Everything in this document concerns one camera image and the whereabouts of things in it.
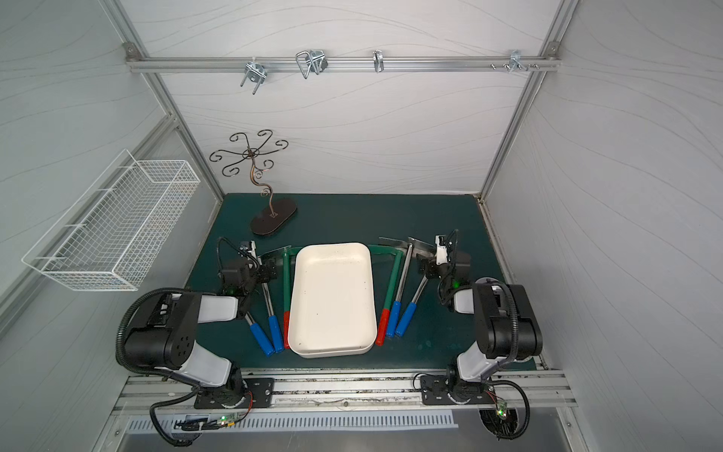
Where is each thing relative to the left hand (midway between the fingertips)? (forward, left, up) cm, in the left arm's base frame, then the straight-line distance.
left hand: (261, 259), depth 94 cm
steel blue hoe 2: (-19, -8, -5) cm, 22 cm away
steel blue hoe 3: (-14, -46, -4) cm, 48 cm away
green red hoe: (+5, -7, -4) cm, 9 cm away
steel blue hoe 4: (-15, -50, -5) cm, 53 cm away
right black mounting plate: (-37, -57, -5) cm, 68 cm away
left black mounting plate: (-39, -5, -5) cm, 39 cm away
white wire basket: (-9, +27, +26) cm, 38 cm away
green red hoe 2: (-19, -42, -3) cm, 46 cm away
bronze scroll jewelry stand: (+25, +1, -4) cm, 25 cm away
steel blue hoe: (-28, -9, -5) cm, 30 cm away
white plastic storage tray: (-12, -25, -7) cm, 29 cm away
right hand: (+4, -60, +1) cm, 60 cm away
